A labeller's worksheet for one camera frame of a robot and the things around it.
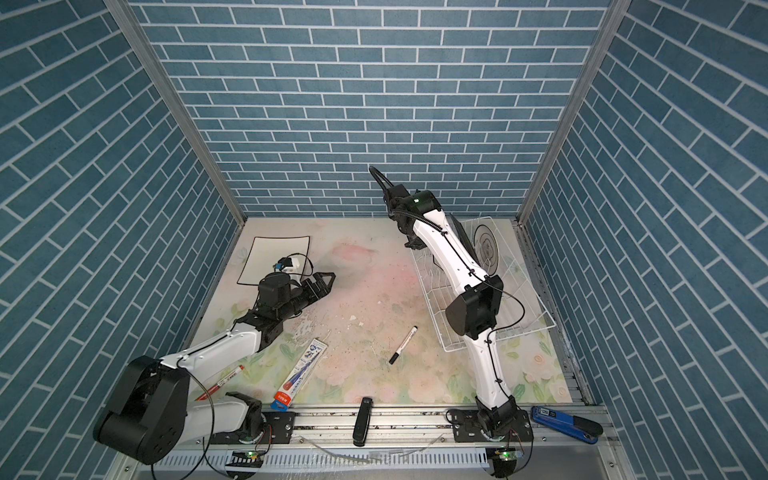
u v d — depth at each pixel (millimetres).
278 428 731
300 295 737
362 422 739
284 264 769
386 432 739
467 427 735
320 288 772
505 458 712
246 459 722
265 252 1089
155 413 414
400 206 619
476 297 531
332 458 706
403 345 866
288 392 787
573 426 722
